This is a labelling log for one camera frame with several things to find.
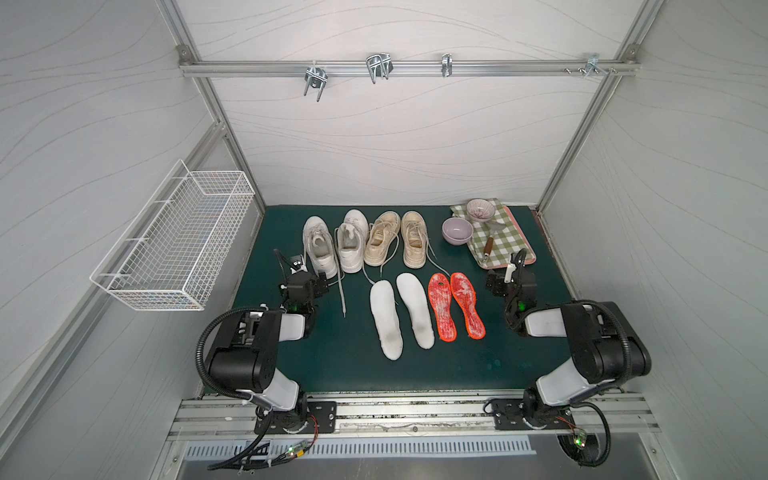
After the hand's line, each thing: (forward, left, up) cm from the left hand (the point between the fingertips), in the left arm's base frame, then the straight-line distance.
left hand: (305, 274), depth 94 cm
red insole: (-2, -52, -5) cm, 52 cm away
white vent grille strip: (-44, -28, -7) cm, 53 cm away
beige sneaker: (+15, -24, +1) cm, 28 cm away
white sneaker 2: (+10, -4, +1) cm, 11 cm away
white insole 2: (-3, -35, -6) cm, 36 cm away
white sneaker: (+14, -14, -1) cm, 19 cm away
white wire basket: (-11, +23, +25) cm, 36 cm away
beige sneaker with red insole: (+17, -36, -2) cm, 40 cm away
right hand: (+3, -66, 0) cm, 66 cm away
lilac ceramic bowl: (+23, -52, -4) cm, 57 cm away
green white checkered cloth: (+20, -66, -6) cm, 69 cm away
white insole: (-12, -26, -5) cm, 29 cm away
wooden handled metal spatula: (+25, -66, -4) cm, 70 cm away
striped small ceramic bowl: (+35, -63, -4) cm, 72 cm away
